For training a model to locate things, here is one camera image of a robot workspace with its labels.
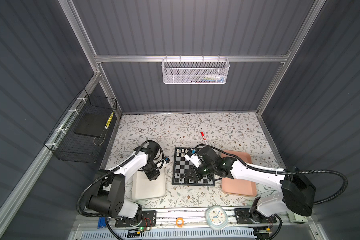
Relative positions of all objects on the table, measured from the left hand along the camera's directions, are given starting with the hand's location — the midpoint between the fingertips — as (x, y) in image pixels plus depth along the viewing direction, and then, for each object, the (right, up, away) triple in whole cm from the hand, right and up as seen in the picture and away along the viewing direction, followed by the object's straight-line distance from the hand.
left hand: (151, 174), depth 86 cm
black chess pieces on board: (+33, 0, -1) cm, 33 cm away
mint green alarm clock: (+35, -16, -15) cm, 41 cm away
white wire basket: (+27, +75, +38) cm, 88 cm away
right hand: (+21, +2, -10) cm, 23 cm away
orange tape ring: (+17, -19, -13) cm, 29 cm away
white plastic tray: (-4, -6, -4) cm, 9 cm away
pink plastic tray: (+49, -6, -3) cm, 49 cm away
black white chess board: (+17, +4, +3) cm, 18 cm away
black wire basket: (-32, +24, -14) cm, 42 cm away
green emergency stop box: (+71, -15, -17) cm, 75 cm away
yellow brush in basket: (-22, +31, -6) cm, 38 cm away
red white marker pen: (+33, +22, +19) cm, 44 cm away
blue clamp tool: (-20, -18, -16) cm, 31 cm away
